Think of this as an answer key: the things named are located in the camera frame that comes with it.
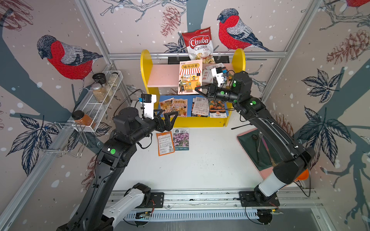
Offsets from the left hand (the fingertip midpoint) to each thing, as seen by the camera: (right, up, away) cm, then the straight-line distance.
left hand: (172, 109), depth 58 cm
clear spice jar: (-39, +19, +28) cm, 52 cm away
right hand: (+9, +9, +4) cm, 13 cm away
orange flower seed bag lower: (+27, 0, +40) cm, 48 cm away
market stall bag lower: (0, +3, +40) cm, 40 cm away
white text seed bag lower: (+15, +2, +40) cm, 43 cm away
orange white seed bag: (-9, -23, +37) cm, 44 cm away
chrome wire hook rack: (-44, -13, 0) cm, 46 cm away
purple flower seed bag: (+2, -20, +39) cm, 44 cm away
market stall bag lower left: (-9, +3, +40) cm, 41 cm away
